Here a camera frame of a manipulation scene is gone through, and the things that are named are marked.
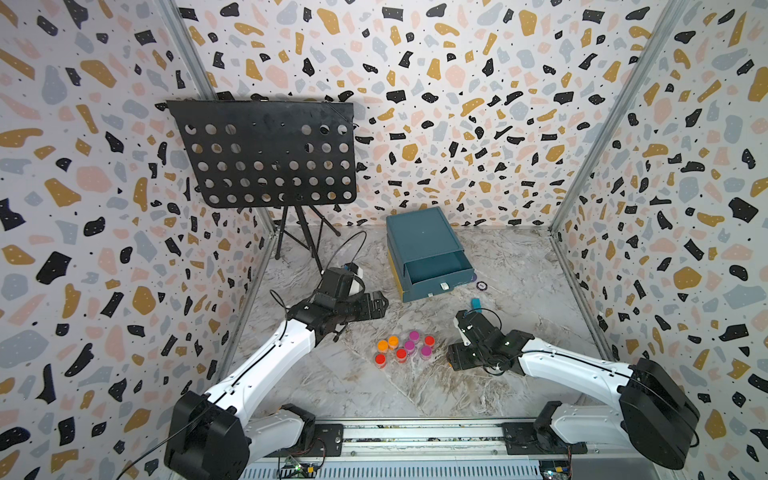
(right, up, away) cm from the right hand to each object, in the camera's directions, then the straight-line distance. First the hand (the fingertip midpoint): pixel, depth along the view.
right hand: (455, 355), depth 85 cm
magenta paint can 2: (-8, 0, +2) cm, 8 cm away
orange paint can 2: (-18, +3, +3) cm, 19 cm away
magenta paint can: (-13, +2, +3) cm, 13 cm away
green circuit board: (-39, -22, -15) cm, 48 cm away
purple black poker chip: (+13, +18, +21) cm, 30 cm away
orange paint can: (-21, +2, +3) cm, 21 cm away
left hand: (-21, +16, -4) cm, 27 cm away
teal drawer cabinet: (-8, +29, +1) cm, 30 cm away
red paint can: (-15, 0, +1) cm, 15 cm away
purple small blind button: (+10, +13, +14) cm, 21 cm away
